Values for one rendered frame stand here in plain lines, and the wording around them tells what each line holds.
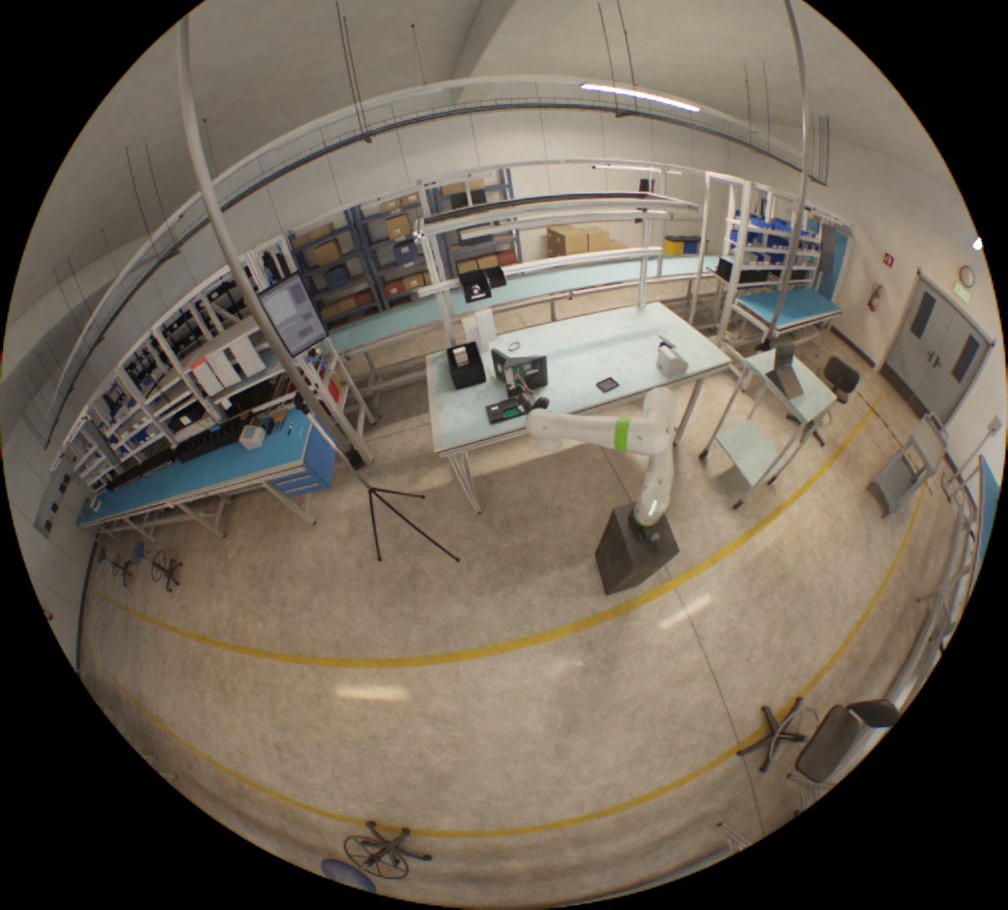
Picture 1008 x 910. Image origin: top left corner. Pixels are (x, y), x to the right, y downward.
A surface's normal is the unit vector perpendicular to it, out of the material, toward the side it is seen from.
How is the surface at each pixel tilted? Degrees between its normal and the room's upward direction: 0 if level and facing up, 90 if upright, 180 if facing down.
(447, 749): 0
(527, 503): 0
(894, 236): 90
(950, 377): 90
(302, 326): 101
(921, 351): 90
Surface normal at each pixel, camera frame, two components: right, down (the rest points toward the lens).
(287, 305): 0.64, 0.61
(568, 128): 0.24, 0.66
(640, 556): -0.14, -0.70
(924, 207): -0.96, 0.27
